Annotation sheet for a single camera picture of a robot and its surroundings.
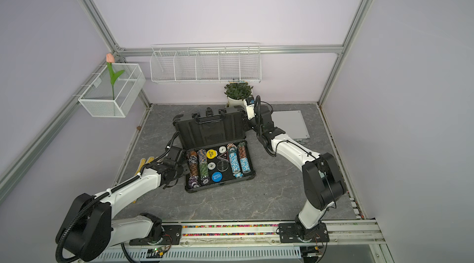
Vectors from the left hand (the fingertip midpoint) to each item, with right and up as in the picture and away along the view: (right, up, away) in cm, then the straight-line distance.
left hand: (184, 169), depth 88 cm
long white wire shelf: (+8, +55, +11) cm, 56 cm away
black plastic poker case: (+15, +6, +6) cm, 17 cm away
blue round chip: (+16, -3, -1) cm, 16 cm away
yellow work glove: (-24, +2, +6) cm, 25 cm away
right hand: (+28, +27, 0) cm, 39 cm away
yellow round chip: (+12, +6, +6) cm, 15 cm away
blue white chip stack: (+24, +4, +1) cm, 25 cm away
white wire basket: (-34, +33, -9) cm, 48 cm away
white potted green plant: (+25, +39, +14) cm, 48 cm away
